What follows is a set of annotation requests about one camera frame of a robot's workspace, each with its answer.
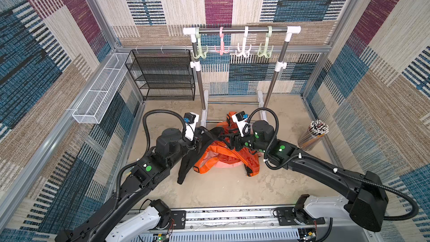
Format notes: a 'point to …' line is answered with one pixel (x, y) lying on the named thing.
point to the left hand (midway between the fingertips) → (202, 128)
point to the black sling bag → (208, 139)
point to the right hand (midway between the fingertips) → (227, 136)
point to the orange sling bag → (219, 154)
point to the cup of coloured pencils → (316, 130)
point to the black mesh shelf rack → (162, 74)
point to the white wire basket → (90, 109)
